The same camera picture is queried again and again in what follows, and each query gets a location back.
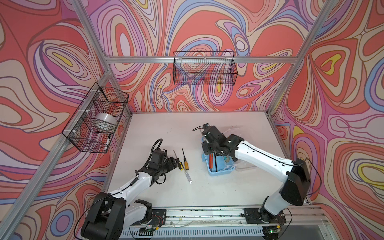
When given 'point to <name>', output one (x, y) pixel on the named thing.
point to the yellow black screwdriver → (180, 164)
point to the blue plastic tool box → (217, 164)
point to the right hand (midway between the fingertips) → (209, 147)
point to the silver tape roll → (105, 121)
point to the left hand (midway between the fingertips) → (176, 162)
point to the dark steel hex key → (215, 161)
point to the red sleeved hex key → (211, 162)
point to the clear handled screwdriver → (188, 177)
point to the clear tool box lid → (238, 165)
